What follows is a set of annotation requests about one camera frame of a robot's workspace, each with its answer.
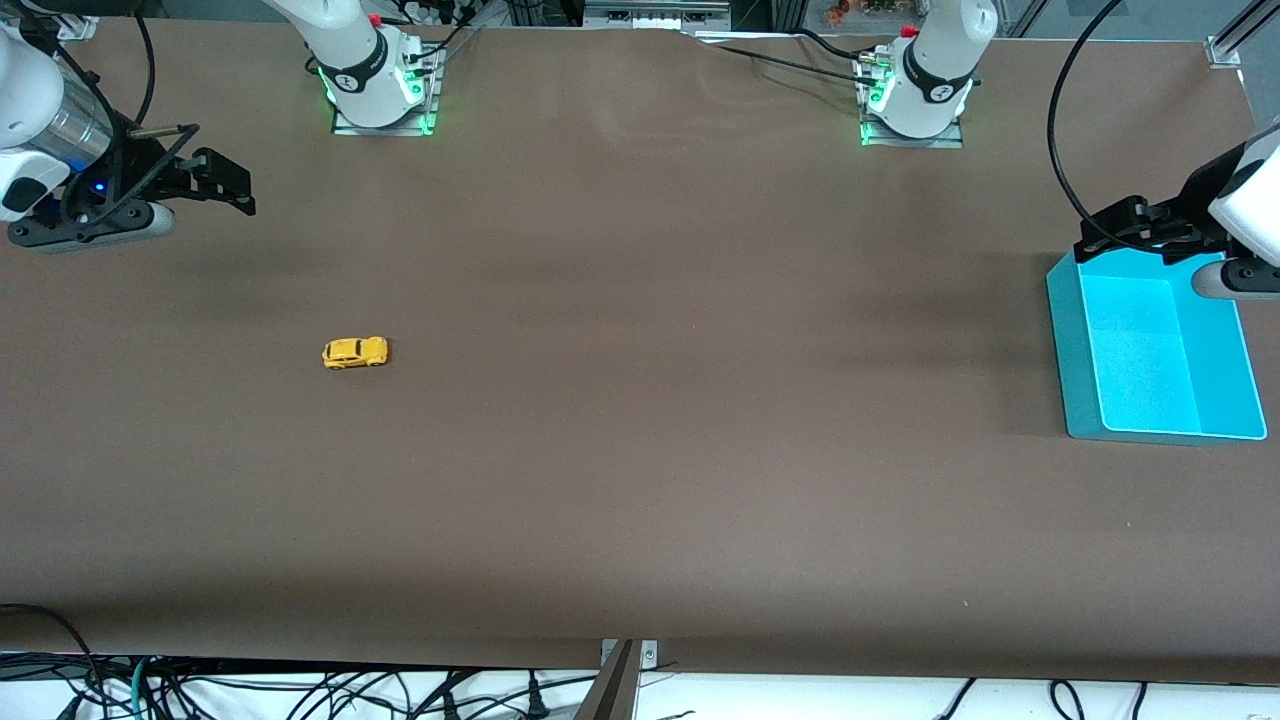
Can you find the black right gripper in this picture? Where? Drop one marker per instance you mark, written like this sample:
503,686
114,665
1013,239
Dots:
137,162

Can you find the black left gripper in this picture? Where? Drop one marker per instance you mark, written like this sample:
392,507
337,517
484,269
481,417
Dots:
1192,203

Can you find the yellow beetle toy car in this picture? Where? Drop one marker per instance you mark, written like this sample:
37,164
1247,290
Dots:
355,352

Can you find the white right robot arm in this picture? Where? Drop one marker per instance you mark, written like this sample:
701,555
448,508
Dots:
350,50

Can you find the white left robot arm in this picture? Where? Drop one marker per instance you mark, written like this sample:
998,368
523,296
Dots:
935,70

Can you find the teal plastic bin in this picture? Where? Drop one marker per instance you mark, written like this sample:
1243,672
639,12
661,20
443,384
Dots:
1150,360

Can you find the small orange object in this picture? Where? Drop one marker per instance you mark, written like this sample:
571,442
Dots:
838,12

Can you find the grey power strip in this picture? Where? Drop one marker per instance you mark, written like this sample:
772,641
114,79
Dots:
655,14

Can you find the grey slanted metal bar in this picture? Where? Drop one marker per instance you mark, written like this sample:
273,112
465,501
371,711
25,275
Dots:
612,690

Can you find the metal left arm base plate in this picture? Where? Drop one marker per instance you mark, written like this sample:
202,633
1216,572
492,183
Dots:
955,140

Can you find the aluminium frame profile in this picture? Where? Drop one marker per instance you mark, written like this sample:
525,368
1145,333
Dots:
1235,40

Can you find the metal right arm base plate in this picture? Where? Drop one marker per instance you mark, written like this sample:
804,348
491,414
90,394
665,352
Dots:
430,100

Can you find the small metal table bracket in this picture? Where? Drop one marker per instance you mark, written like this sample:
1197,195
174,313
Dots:
650,655

